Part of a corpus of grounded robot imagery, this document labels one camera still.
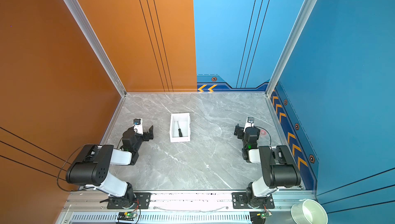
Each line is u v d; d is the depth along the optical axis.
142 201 0.74
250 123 0.80
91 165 0.46
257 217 0.70
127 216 0.71
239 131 0.86
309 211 0.70
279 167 0.45
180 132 0.96
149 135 0.87
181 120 1.03
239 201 0.72
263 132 0.80
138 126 0.81
